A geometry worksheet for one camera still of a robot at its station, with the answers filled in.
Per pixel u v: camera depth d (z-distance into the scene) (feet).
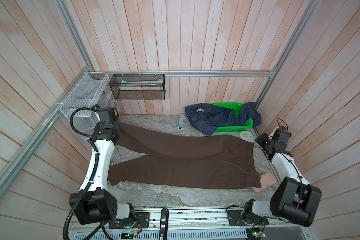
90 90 2.71
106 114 1.84
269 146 2.16
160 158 2.96
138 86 2.89
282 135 2.12
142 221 2.40
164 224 2.26
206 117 3.63
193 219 2.46
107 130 1.77
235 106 3.84
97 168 1.44
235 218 2.40
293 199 1.39
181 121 3.59
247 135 3.41
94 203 1.32
